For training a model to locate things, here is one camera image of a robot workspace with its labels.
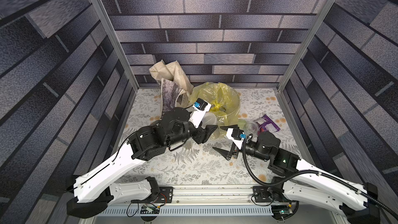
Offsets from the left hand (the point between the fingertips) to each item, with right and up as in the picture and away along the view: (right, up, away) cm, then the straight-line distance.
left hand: (211, 121), depth 57 cm
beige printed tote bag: (-18, +15, +29) cm, 37 cm away
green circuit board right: (+33, -44, +14) cm, 57 cm away
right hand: (+3, -6, +6) cm, 9 cm away
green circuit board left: (-28, -43, +14) cm, 53 cm away
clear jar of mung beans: (+28, -9, +40) cm, 50 cm away
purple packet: (+37, -7, +38) cm, 53 cm away
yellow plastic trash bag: (+10, +6, +31) cm, 34 cm away
